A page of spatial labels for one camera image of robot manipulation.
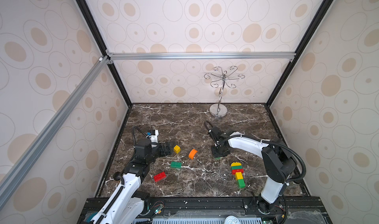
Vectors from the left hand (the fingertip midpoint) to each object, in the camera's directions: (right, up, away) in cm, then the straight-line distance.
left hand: (172, 142), depth 80 cm
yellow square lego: (+1, -6, +12) cm, 13 cm away
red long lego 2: (+34, -17, +4) cm, 39 cm away
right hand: (+28, -10, +12) cm, 32 cm away
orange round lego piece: (+11, -9, +10) cm, 17 cm away
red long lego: (-7, -20, +3) cm, 22 cm away
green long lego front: (+1, -15, +8) cm, 17 cm away
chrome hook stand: (+32, +19, +34) cm, 50 cm away
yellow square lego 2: (+37, -19, +2) cm, 41 cm away
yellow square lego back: (+36, -14, +7) cm, 40 cm away
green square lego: (+27, -11, +10) cm, 31 cm away
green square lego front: (+38, -22, 0) cm, 44 cm away
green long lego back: (+37, -16, +6) cm, 40 cm away
